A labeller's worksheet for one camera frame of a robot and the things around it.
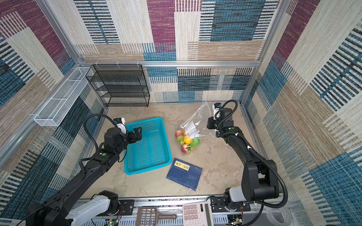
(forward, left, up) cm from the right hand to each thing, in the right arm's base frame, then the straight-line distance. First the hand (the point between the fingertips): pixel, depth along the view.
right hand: (208, 120), depth 87 cm
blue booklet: (-26, +16, -16) cm, 35 cm away
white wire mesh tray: (-6, +80, +17) cm, 82 cm away
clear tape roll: (-47, -32, -15) cm, 59 cm away
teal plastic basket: (-11, +37, -18) cm, 43 cm away
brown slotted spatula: (-46, +35, -17) cm, 60 cm away
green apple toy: (-11, +8, -8) cm, 16 cm away
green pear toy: (-8, +18, -8) cm, 21 cm away
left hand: (-7, +43, +4) cm, 43 cm away
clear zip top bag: (-2, +7, -3) cm, 8 cm away
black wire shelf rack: (+37, +63, 0) cm, 73 cm away
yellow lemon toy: (-11, +13, -5) cm, 18 cm away
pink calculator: (-46, +10, -15) cm, 50 cm away
